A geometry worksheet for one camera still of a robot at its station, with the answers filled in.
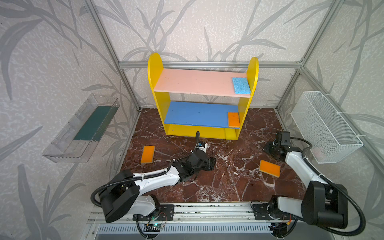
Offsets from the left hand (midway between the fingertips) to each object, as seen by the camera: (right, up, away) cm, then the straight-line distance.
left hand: (214, 155), depth 82 cm
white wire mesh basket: (+47, +13, -21) cm, 53 cm away
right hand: (+32, +5, +8) cm, 34 cm away
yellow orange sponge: (+13, +20, +12) cm, 27 cm away
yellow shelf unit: (-13, +35, +38) cm, 54 cm away
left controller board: (-31, -33, -10) cm, 46 cm away
